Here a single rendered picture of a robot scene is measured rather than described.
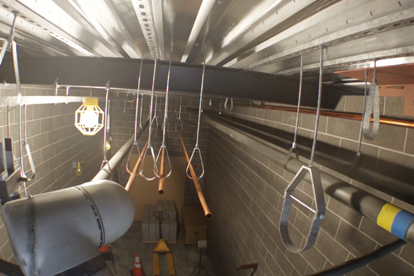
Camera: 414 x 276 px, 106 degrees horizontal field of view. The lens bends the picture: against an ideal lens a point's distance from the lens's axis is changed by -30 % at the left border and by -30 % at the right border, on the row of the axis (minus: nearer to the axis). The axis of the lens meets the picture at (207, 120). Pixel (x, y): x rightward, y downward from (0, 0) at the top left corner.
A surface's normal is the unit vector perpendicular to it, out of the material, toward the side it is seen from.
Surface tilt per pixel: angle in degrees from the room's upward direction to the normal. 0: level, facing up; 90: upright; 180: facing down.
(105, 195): 31
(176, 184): 90
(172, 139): 90
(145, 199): 90
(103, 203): 46
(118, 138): 91
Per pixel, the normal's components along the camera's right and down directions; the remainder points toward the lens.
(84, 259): 0.76, -0.60
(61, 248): 0.55, -0.57
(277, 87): 0.17, 0.10
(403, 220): -0.76, -0.62
